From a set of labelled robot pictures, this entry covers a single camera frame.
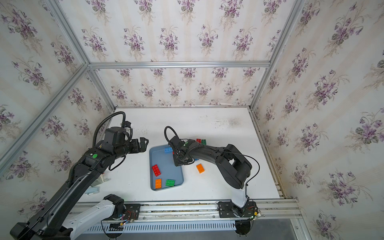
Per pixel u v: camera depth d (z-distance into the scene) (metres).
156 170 0.86
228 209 0.73
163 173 0.86
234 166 0.49
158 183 0.80
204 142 0.92
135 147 0.64
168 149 0.93
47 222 0.37
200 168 0.86
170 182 0.80
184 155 0.63
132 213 0.72
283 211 0.74
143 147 0.66
